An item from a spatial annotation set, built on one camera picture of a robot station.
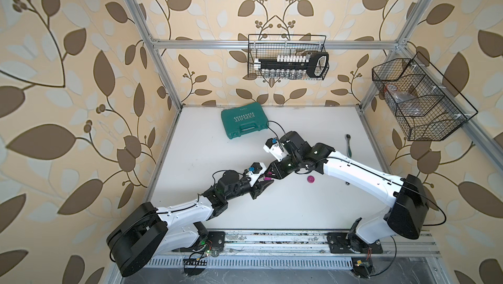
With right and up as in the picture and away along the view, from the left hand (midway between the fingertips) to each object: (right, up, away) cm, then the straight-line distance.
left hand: (267, 174), depth 77 cm
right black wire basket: (+60, +26, -5) cm, 66 cm away
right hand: (0, +1, 0) cm, 1 cm away
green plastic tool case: (-12, +23, +32) cm, 41 cm away
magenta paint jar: (0, -1, -2) cm, 2 cm away
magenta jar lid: (+21, -6, +14) cm, 26 cm away
